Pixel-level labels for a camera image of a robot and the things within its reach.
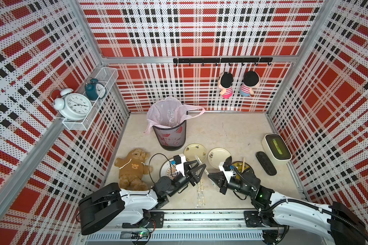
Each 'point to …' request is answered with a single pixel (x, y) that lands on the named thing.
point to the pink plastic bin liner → (169, 112)
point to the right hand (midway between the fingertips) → (211, 175)
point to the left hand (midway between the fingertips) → (206, 163)
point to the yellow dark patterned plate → (238, 166)
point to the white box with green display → (277, 148)
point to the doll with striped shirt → (251, 79)
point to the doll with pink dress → (225, 81)
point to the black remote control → (266, 163)
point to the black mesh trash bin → (171, 139)
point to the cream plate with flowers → (191, 150)
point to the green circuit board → (140, 235)
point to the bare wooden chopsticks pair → (243, 164)
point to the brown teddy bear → (132, 170)
